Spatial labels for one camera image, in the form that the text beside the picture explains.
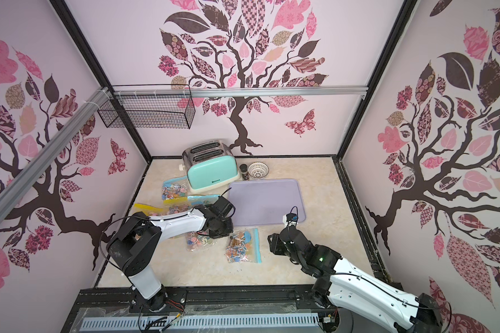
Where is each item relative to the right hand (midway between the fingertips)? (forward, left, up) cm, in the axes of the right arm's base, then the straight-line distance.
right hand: (270, 238), depth 77 cm
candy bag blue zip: (+23, +36, -9) cm, 44 cm away
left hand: (+6, +17, -12) cm, 22 cm away
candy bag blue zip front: (+1, +11, -10) cm, 15 cm away
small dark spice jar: (+38, +11, -2) cm, 40 cm away
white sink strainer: (+42, +4, -8) cm, 43 cm away
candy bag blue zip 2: (+4, +32, -10) cm, 34 cm away
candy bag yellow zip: (+19, +56, -10) cm, 60 cm away
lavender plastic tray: (+23, +1, -11) cm, 26 cm away
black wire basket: (+77, +68, +7) cm, 103 cm away
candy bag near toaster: (+30, +47, -9) cm, 56 cm away
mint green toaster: (+33, +27, +6) cm, 43 cm away
